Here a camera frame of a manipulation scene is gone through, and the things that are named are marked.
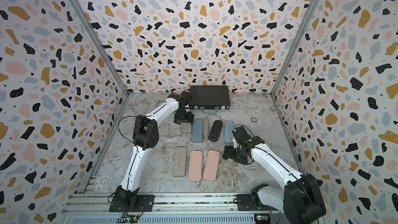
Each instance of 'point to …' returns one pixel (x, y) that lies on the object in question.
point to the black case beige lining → (215, 130)
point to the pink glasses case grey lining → (195, 166)
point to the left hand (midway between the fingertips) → (189, 122)
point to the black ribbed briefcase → (209, 98)
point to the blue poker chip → (253, 119)
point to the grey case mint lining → (197, 130)
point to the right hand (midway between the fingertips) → (228, 157)
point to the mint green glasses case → (179, 163)
